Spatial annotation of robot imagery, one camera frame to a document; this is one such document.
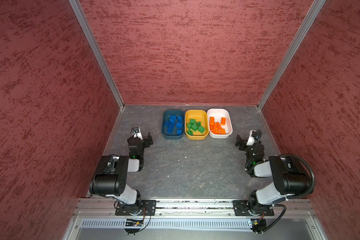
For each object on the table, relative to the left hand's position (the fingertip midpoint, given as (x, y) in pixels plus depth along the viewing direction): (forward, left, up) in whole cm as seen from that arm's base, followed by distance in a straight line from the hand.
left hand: (142, 136), depth 94 cm
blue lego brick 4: (+9, -17, -5) cm, 20 cm away
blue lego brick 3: (+18, -24, -3) cm, 30 cm away
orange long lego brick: (+8, -54, -5) cm, 55 cm away
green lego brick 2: (+12, -30, -4) cm, 33 cm away
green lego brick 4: (+10, -34, -4) cm, 36 cm away
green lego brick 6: (+7, -31, -4) cm, 32 cm away
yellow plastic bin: (+22, -40, -5) cm, 46 cm away
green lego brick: (+18, -33, -6) cm, 38 cm away
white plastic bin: (+23, -52, -2) cm, 57 cm away
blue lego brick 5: (+13, -23, -5) cm, 27 cm away
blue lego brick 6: (+6, -23, -3) cm, 24 cm away
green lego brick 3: (+14, -37, -5) cm, 40 cm away
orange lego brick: (+18, -56, -6) cm, 59 cm away
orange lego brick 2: (+17, -47, -3) cm, 50 cm away
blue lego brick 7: (+20, -18, -4) cm, 28 cm away
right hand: (-1, -65, +1) cm, 65 cm away
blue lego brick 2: (+16, -18, -4) cm, 24 cm away
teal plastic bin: (+14, -19, -5) cm, 24 cm away
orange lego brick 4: (+12, -51, -4) cm, 52 cm away
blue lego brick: (+14, -14, -5) cm, 21 cm away
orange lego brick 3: (+11, -47, -4) cm, 48 cm away
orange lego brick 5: (+8, -49, -5) cm, 50 cm away
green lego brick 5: (+9, -39, -5) cm, 40 cm away
